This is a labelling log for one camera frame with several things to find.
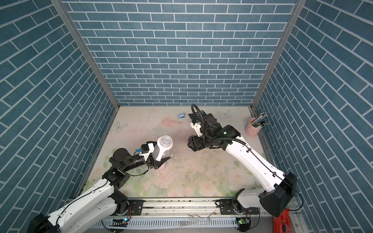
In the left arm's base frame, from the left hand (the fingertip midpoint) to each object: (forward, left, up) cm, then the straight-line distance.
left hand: (169, 152), depth 68 cm
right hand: (+6, -12, -2) cm, 14 cm away
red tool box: (-26, -52, -17) cm, 61 cm away
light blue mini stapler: (+43, -3, -22) cm, 48 cm away
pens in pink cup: (+29, -56, -11) cm, 64 cm away
